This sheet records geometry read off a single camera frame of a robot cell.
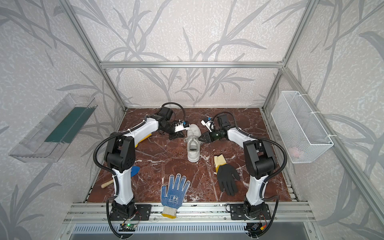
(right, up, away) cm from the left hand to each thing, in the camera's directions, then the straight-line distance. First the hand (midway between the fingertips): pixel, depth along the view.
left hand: (184, 129), depth 95 cm
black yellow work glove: (+26, -25, -10) cm, 38 cm away
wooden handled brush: (-41, -29, -12) cm, 52 cm away
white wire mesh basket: (+53, -1, -33) cm, 62 cm away
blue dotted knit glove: (-3, -35, -16) cm, 38 cm away
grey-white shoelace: (+5, -3, -1) cm, 6 cm away
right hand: (+11, -3, -2) cm, 12 cm away
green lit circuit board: (-25, -46, -23) cm, 57 cm away
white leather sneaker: (+7, -16, -6) cm, 19 cm away
